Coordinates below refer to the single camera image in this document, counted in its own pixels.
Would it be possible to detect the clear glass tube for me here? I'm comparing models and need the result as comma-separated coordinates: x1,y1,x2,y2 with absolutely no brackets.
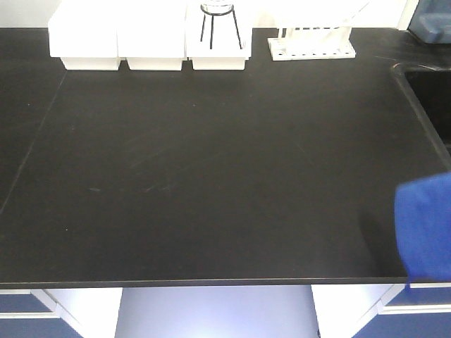
326,0,373,42

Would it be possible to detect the white plastic bin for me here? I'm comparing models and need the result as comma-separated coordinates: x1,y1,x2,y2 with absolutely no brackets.
185,0,254,71
117,0,187,71
48,0,121,71

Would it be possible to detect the sink bench with blue cabinets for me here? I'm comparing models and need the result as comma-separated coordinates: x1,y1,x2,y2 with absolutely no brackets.
0,27,451,338

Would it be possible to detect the blue cloth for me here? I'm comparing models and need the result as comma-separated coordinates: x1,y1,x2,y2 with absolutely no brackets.
393,171,451,291

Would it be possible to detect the black wire tripod stand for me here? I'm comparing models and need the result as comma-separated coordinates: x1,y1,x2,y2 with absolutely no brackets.
199,3,245,51

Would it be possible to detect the black sink basin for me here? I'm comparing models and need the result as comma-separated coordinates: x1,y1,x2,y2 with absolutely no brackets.
390,63,451,166

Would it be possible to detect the white test tube rack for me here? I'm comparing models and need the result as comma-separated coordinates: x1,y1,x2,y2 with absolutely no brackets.
267,23,357,62

